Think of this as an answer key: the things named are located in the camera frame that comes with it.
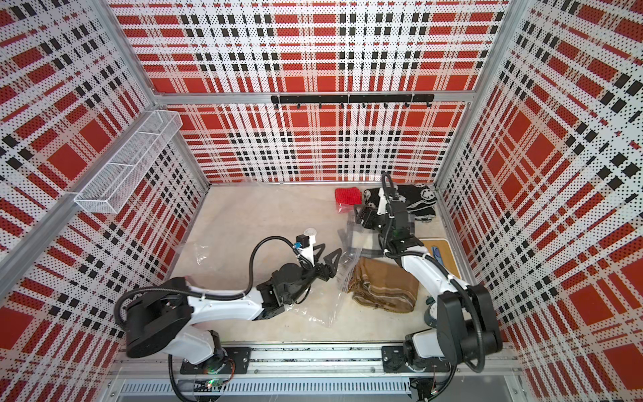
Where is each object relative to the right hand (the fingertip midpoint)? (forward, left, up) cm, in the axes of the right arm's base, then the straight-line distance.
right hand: (366, 207), depth 86 cm
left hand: (-15, +10, -1) cm, 18 cm away
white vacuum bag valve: (+2, +21, -19) cm, 29 cm away
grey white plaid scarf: (-5, 0, -16) cm, 16 cm away
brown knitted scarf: (-20, -4, -18) cm, 27 cm away
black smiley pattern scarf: (+17, -26, -15) cm, 35 cm away
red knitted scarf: (+20, +5, -17) cm, 27 cm away
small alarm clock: (-31, -19, -16) cm, 40 cm away
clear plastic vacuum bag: (-27, +17, -21) cm, 38 cm away
